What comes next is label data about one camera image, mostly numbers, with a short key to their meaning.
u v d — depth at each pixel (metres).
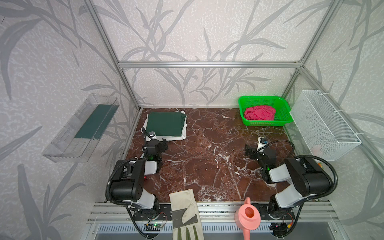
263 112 1.10
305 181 0.45
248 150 0.86
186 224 0.70
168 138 0.99
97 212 0.75
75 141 0.64
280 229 0.72
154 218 0.70
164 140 0.89
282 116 1.12
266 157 0.71
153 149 0.71
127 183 0.44
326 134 0.63
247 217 0.63
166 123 1.03
